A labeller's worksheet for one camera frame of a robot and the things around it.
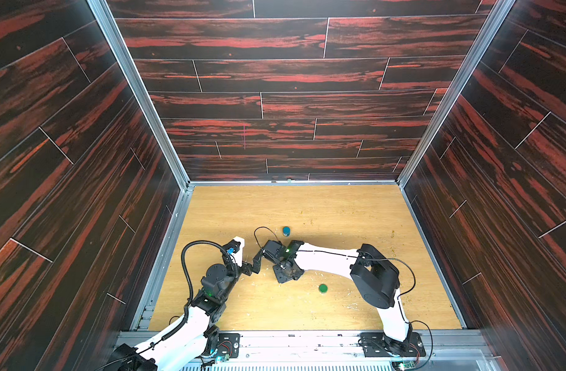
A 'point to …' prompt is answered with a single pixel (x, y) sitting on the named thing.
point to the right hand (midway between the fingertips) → (287, 271)
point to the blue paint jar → (286, 231)
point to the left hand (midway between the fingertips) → (251, 244)
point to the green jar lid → (323, 288)
